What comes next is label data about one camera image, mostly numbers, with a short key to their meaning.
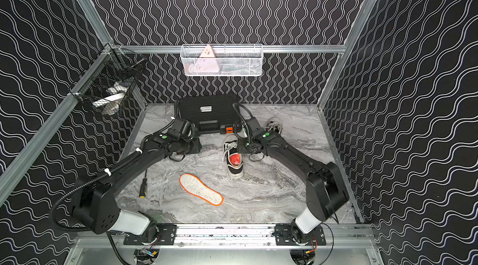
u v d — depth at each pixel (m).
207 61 0.90
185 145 0.71
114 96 0.75
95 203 0.42
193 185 0.88
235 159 0.93
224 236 0.75
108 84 0.93
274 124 1.02
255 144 0.61
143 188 0.84
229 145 0.95
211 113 1.10
